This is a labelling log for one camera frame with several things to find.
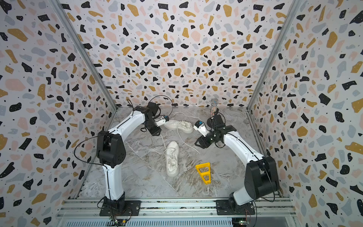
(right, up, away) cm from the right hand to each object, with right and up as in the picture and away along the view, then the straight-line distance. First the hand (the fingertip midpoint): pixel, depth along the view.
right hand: (199, 141), depth 85 cm
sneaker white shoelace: (-17, -7, +9) cm, 21 cm away
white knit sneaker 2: (-19, +10, +21) cm, 30 cm away
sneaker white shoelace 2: (-9, +10, +21) cm, 24 cm away
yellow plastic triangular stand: (+4, -16, +5) cm, 17 cm away
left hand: (-27, +6, +9) cm, 29 cm away
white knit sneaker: (-16, -10, +1) cm, 19 cm away
